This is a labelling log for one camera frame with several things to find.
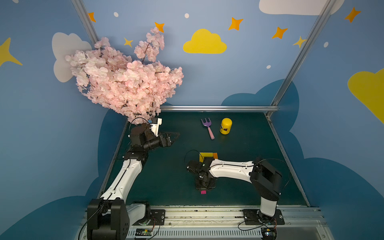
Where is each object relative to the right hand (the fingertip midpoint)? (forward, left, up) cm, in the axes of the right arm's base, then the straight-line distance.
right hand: (201, 188), depth 83 cm
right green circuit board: (-18, -34, -4) cm, 39 cm away
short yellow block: (+22, -4, -1) cm, 22 cm away
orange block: (+23, -8, -1) cm, 24 cm away
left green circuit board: (-22, +28, -2) cm, 35 cm away
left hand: (+20, +15, +26) cm, 36 cm away
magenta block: (-2, -1, 0) cm, 2 cm away
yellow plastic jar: (+41, -15, +8) cm, 45 cm away
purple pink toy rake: (+49, -4, -1) cm, 49 cm away
